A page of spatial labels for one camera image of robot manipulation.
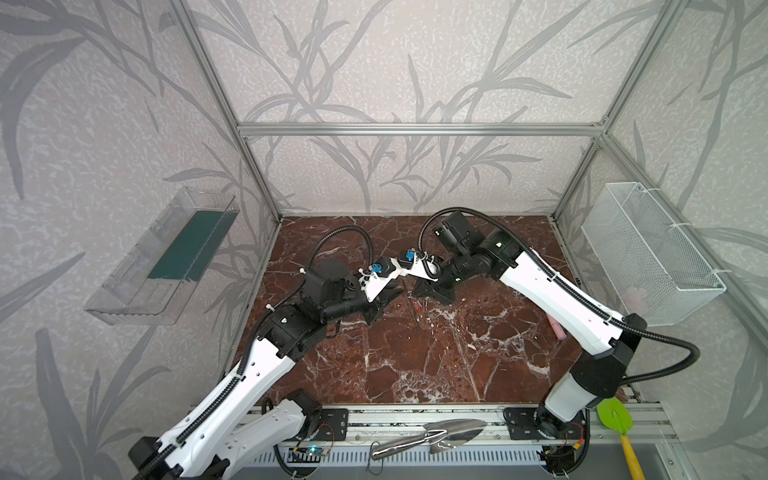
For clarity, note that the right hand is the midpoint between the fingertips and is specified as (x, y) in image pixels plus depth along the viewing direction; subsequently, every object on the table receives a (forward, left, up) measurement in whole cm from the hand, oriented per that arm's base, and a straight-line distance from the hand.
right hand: (415, 280), depth 70 cm
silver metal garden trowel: (-28, -6, -25) cm, 38 cm away
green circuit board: (-32, +27, -28) cm, 51 cm away
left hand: (-3, +3, +4) cm, 6 cm away
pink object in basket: (-3, -54, -5) cm, 54 cm away
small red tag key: (+8, -1, -30) cm, 31 cm away
